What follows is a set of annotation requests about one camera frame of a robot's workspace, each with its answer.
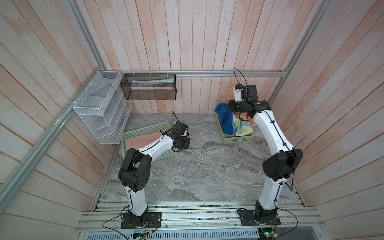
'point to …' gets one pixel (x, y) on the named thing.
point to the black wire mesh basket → (149, 86)
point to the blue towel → (226, 118)
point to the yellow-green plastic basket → (231, 138)
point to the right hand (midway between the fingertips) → (227, 105)
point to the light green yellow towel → (243, 128)
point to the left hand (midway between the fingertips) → (186, 146)
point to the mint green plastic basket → (154, 128)
